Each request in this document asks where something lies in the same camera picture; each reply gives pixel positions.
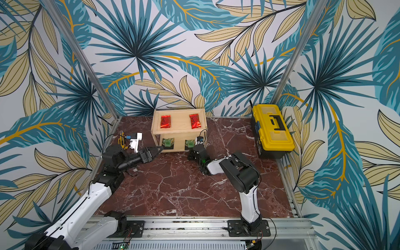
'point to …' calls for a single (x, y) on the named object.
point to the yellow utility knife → (122, 139)
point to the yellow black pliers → (119, 142)
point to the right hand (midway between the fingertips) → (190, 148)
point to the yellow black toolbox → (273, 138)
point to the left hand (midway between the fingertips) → (159, 151)
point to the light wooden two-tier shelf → (176, 130)
